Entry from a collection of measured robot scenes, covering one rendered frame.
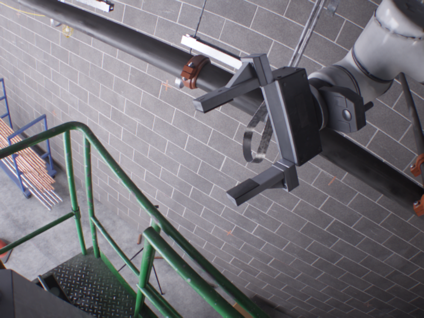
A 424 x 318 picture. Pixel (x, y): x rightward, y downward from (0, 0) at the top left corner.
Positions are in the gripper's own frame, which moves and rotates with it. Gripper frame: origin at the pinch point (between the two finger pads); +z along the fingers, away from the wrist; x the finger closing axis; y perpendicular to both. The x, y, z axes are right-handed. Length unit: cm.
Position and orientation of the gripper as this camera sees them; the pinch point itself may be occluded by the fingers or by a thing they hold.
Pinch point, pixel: (229, 149)
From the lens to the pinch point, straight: 39.3
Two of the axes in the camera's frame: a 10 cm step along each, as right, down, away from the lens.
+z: -8.4, 4.4, -3.0
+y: -4.4, -2.6, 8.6
